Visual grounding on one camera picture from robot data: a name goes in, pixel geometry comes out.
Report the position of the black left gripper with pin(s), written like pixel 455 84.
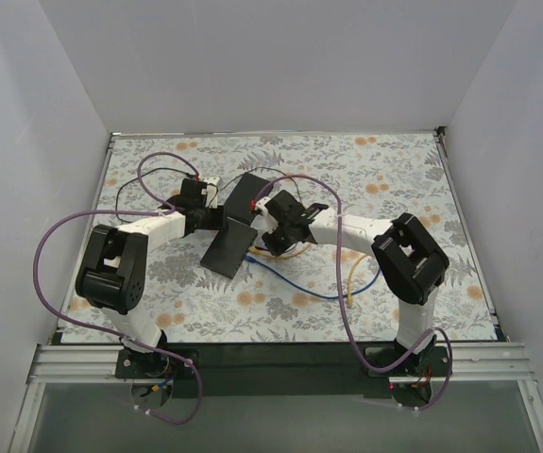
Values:
pixel 217 217

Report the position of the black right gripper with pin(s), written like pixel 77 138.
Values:
pixel 271 231

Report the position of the black network switch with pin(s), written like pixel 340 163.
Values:
pixel 237 206
pixel 228 249

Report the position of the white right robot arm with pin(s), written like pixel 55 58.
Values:
pixel 411 262

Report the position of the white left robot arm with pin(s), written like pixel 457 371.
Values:
pixel 111 276

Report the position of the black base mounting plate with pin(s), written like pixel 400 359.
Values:
pixel 264 369

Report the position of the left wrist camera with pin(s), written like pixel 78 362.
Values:
pixel 197 193

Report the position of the aluminium frame rail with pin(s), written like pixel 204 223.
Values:
pixel 97 363

